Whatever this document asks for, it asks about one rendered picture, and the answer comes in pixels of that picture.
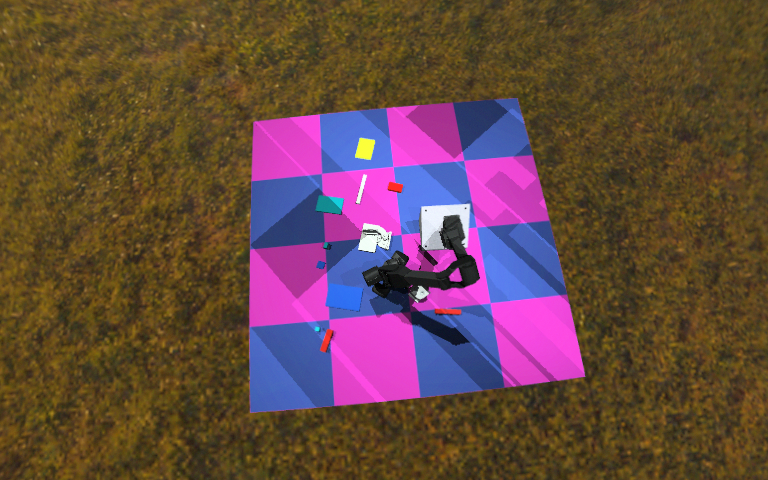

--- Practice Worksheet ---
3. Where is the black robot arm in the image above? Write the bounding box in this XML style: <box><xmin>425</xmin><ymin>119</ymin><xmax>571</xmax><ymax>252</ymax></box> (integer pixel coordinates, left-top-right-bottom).
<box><xmin>362</xmin><ymin>214</ymin><xmax>480</xmax><ymax>291</ymax></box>

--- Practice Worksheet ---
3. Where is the cyan flat plate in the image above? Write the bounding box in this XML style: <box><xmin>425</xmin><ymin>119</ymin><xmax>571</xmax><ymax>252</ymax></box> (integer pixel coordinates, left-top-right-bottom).
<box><xmin>315</xmin><ymin>195</ymin><xmax>344</xmax><ymax>215</ymax></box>

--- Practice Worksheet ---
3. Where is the red rectangular bar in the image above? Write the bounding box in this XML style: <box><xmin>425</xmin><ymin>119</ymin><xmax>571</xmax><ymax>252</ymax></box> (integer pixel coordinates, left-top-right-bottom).
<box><xmin>320</xmin><ymin>329</ymin><xmax>333</xmax><ymax>353</ymax></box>

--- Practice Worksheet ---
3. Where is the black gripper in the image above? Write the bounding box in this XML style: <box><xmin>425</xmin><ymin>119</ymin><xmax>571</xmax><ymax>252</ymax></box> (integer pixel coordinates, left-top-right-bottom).
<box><xmin>372</xmin><ymin>250</ymin><xmax>409</xmax><ymax>298</ymax></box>

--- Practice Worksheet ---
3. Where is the blue flat square plate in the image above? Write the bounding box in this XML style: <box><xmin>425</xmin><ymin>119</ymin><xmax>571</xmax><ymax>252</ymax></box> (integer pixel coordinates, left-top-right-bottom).
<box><xmin>325</xmin><ymin>283</ymin><xmax>363</xmax><ymax>311</ymax></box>

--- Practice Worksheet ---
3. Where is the yellow rectangular block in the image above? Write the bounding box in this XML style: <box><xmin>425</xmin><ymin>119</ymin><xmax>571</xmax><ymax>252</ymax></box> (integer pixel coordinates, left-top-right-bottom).
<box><xmin>355</xmin><ymin>138</ymin><xmax>375</xmax><ymax>159</ymax></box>

